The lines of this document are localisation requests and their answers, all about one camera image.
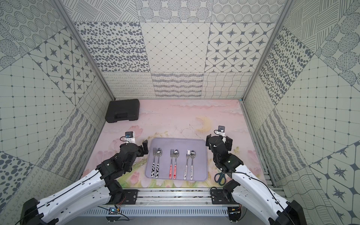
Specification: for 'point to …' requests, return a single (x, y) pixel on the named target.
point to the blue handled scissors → (220, 178)
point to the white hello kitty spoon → (192, 154)
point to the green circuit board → (112, 210)
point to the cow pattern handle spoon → (159, 153)
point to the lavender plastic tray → (180, 159)
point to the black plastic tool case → (123, 110)
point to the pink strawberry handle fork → (170, 170)
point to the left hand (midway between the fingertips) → (139, 139)
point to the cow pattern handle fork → (153, 165)
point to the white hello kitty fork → (188, 154)
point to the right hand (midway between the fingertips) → (219, 137)
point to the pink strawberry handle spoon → (176, 153)
